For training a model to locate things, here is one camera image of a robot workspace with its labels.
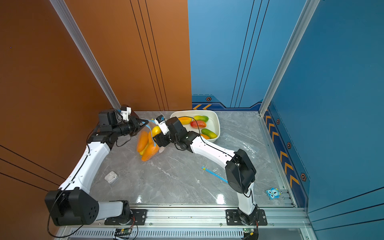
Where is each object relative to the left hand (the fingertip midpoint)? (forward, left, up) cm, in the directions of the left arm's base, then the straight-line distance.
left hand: (148, 119), depth 77 cm
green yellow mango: (+24, -30, -25) cm, 45 cm away
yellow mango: (-5, +10, -25) cm, 28 cm away
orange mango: (-7, +3, -21) cm, 22 cm away
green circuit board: (-45, +11, -32) cm, 57 cm away
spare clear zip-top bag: (+6, -51, -30) cm, 59 cm away
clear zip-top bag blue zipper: (+3, +8, -20) cm, 21 cm away
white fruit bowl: (+18, -31, -24) cm, 43 cm away
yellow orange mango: (-3, -3, -6) cm, 7 cm away
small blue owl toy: (-28, -67, -27) cm, 77 cm away
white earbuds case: (-20, +24, -28) cm, 42 cm away
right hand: (-4, -4, -8) cm, 10 cm away
